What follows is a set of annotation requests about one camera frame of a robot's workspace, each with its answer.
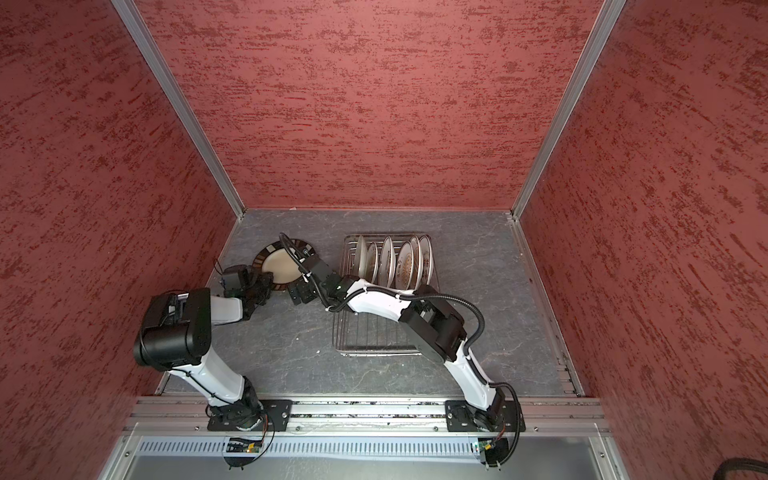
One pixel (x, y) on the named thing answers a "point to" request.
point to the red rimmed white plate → (387, 263)
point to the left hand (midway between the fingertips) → (276, 277)
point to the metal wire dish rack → (361, 335)
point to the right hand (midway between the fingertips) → (300, 287)
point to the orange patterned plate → (405, 266)
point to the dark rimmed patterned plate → (277, 259)
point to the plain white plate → (362, 258)
